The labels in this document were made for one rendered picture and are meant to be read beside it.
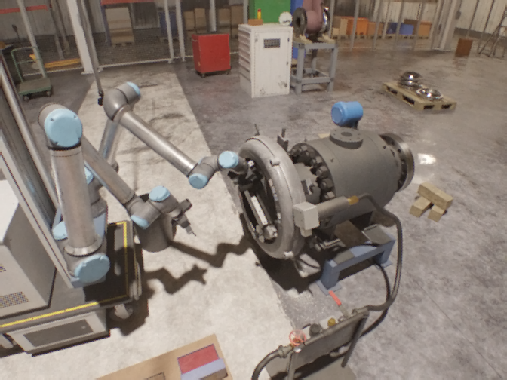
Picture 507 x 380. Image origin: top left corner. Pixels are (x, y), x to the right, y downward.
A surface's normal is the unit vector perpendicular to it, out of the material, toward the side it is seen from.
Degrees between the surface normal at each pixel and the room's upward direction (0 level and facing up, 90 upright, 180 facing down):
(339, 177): 50
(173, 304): 0
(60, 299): 0
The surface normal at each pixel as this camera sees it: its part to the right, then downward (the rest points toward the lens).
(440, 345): 0.00, -0.82
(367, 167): 0.30, -0.19
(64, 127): 0.71, 0.29
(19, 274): 0.35, 0.54
